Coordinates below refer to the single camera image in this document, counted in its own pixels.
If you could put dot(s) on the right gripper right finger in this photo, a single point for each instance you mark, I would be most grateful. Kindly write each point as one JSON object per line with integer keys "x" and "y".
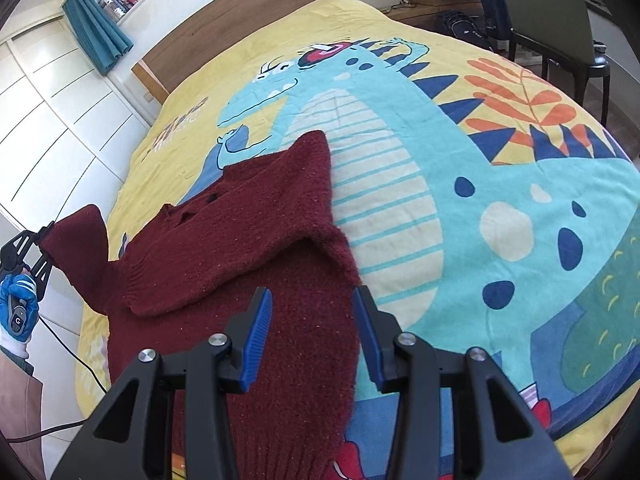
{"x": 495, "y": 435}

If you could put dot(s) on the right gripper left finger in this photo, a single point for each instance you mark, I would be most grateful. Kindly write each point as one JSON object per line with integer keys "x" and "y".
{"x": 129, "y": 434}

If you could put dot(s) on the dark red knit sweater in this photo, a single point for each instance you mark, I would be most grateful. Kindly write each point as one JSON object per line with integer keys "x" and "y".
{"x": 266, "y": 222}

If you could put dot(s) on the blue gloved left hand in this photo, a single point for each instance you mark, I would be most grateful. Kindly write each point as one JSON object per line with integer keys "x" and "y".
{"x": 19, "y": 307}

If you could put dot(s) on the white built-in wardrobe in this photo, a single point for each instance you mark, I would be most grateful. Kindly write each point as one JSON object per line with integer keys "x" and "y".
{"x": 67, "y": 134}

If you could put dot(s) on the yellow dinosaur bedspread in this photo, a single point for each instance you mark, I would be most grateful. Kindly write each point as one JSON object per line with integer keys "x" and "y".
{"x": 483, "y": 206}

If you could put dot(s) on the teal left curtain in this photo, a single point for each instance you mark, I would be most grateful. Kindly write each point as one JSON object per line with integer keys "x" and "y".
{"x": 98, "y": 35}

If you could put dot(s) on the wooden bed headboard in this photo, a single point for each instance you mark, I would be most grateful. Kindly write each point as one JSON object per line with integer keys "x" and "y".
{"x": 207, "y": 33}

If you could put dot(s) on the black bag on floor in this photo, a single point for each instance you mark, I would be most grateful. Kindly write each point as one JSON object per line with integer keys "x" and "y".
{"x": 458, "y": 25}

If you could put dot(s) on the dark green desk chair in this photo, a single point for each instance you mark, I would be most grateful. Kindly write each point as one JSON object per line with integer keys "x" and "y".
{"x": 560, "y": 31}

